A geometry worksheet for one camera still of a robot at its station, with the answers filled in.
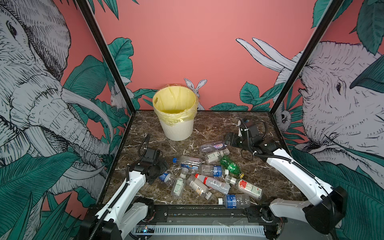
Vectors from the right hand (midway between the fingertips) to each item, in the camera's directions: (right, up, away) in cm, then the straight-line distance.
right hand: (228, 136), depth 78 cm
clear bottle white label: (-6, -13, +11) cm, 18 cm away
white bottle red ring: (-6, -27, 0) cm, 28 cm away
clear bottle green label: (-27, -28, 0) cm, 39 cm away
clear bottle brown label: (-16, -27, 0) cm, 32 cm away
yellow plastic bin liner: (-32, +21, +27) cm, 47 cm away
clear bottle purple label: (-12, -9, +17) cm, 22 cm away
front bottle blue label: (+2, -32, -5) cm, 33 cm away
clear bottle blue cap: (-19, -18, +14) cm, 30 cm away
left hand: (-35, -18, +4) cm, 40 cm away
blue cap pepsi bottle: (-35, -23, +4) cm, 42 cm away
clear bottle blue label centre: (-7, -21, +6) cm, 23 cm away
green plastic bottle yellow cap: (+4, -19, +7) cm, 21 cm away
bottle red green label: (+10, -27, -1) cm, 29 cm away
